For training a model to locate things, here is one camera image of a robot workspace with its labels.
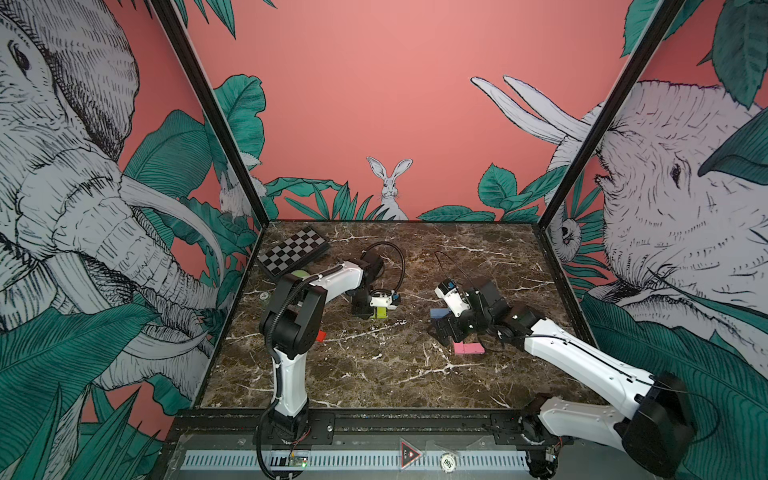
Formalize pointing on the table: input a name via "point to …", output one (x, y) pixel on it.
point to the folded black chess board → (297, 249)
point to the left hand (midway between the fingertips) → (366, 304)
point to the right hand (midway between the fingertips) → (438, 317)
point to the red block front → (321, 335)
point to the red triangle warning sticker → (407, 454)
